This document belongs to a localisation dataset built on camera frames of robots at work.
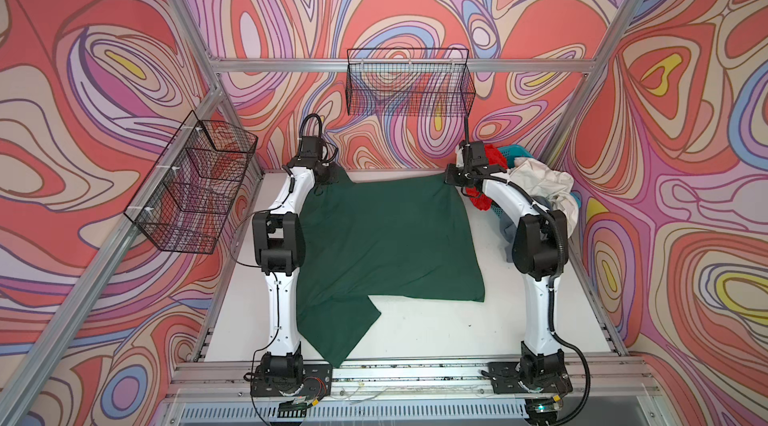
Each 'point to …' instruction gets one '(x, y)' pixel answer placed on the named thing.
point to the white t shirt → (538, 179)
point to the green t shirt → (379, 237)
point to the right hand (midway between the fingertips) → (450, 179)
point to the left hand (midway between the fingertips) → (334, 171)
